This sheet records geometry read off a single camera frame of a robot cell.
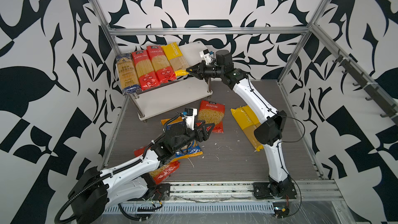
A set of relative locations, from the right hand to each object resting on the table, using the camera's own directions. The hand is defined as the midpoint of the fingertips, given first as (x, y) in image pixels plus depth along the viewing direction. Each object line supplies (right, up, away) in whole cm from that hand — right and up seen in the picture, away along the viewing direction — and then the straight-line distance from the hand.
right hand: (185, 69), depth 73 cm
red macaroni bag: (-12, -50, +2) cm, 52 cm away
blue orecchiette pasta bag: (+2, -41, +11) cm, 43 cm away
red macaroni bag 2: (+15, -23, +25) cm, 37 cm away
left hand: (+11, -24, -1) cm, 26 cm away
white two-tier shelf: (-10, -7, -3) cm, 13 cm away
